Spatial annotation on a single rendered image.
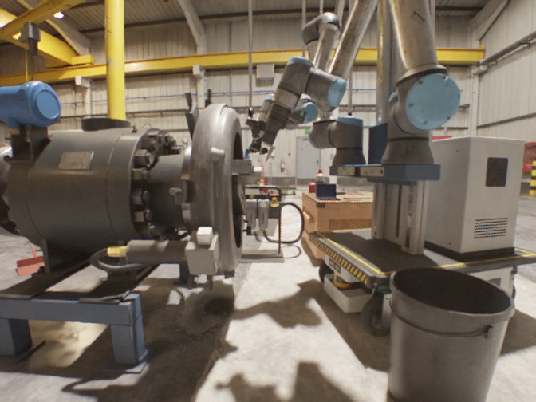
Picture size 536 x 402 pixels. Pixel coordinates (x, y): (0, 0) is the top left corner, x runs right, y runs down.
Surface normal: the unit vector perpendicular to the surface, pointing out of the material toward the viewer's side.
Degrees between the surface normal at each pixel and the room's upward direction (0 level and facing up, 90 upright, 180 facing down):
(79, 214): 102
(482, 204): 90
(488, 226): 90
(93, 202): 95
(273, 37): 90
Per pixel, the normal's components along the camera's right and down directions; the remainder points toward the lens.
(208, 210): 0.02, 0.22
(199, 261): 0.00, 0.49
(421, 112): -0.22, 0.21
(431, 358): -0.69, 0.15
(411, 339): -0.88, 0.11
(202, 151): 0.02, -0.29
